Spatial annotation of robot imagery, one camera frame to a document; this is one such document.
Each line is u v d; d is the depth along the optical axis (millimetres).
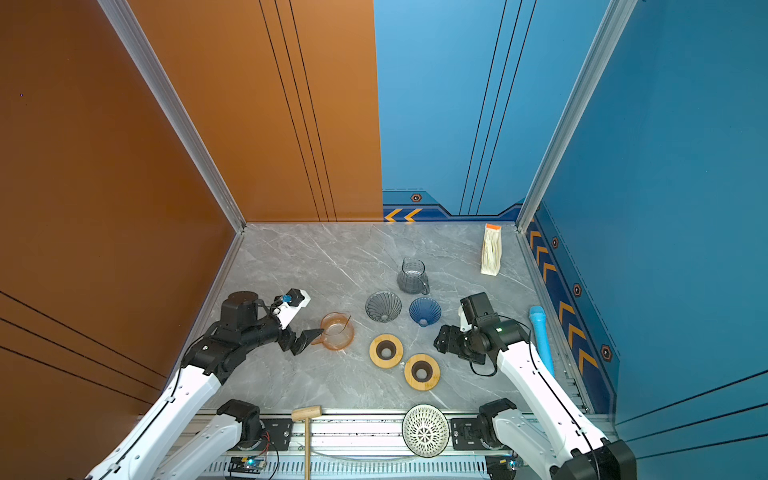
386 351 870
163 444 425
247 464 709
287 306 643
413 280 965
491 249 1023
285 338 665
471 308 632
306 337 669
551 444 398
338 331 932
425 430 737
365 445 726
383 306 915
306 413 756
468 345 664
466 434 725
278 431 745
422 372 833
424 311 911
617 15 698
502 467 701
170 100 843
